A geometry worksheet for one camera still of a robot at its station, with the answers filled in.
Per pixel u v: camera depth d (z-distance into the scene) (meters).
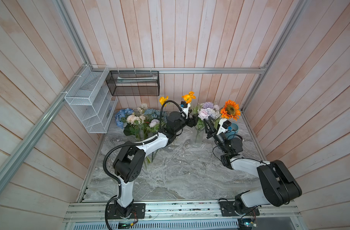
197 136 0.92
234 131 0.81
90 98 0.69
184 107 0.72
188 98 0.68
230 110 0.61
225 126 0.64
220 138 0.70
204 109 0.77
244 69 0.95
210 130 0.70
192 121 0.75
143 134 1.03
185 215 0.73
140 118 1.07
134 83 1.01
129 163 0.50
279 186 0.44
